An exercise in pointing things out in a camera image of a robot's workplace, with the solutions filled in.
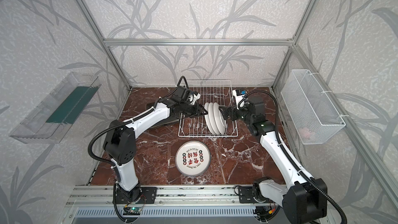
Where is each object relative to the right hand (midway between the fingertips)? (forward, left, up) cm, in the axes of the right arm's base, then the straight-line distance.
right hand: (227, 100), depth 78 cm
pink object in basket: (-14, -37, -6) cm, 40 cm away
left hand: (0, +10, -8) cm, 13 cm away
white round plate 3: (-4, +9, -10) cm, 14 cm away
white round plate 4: (-4, +4, -15) cm, 16 cm away
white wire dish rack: (+29, +1, -25) cm, 38 cm away
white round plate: (-20, +19, -26) cm, 38 cm away
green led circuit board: (-44, +44, -27) cm, 68 cm away
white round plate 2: (-4, +11, -10) cm, 15 cm away
